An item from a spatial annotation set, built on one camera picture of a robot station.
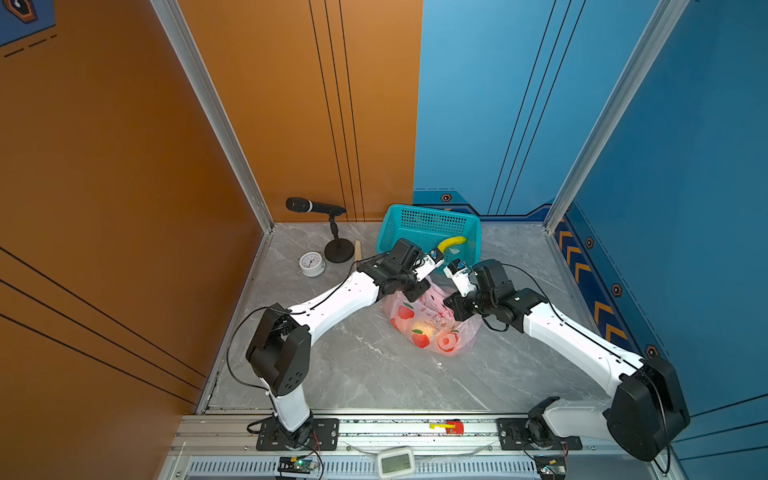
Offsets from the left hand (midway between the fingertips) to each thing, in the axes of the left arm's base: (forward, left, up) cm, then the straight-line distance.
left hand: (424, 277), depth 85 cm
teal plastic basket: (+33, -4, -12) cm, 35 cm away
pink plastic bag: (-11, -1, -6) cm, 13 cm away
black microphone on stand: (+22, +30, -14) cm, 39 cm away
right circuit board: (-42, -30, -17) cm, 55 cm away
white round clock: (+13, +37, -12) cm, 41 cm away
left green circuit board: (-43, +32, -17) cm, 56 cm away
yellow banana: (+25, -11, -13) cm, 30 cm away
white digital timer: (-43, +8, -14) cm, 45 cm away
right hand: (-7, -5, -2) cm, 9 cm away
